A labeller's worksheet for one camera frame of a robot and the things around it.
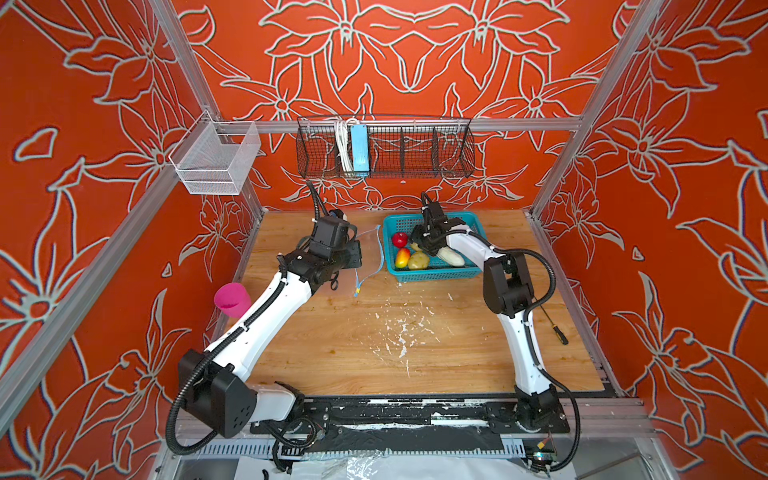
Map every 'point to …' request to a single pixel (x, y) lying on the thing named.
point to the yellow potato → (418, 261)
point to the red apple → (400, 239)
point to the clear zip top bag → (372, 256)
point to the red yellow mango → (402, 258)
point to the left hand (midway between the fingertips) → (354, 246)
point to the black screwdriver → (557, 331)
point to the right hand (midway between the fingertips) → (411, 238)
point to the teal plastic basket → (437, 268)
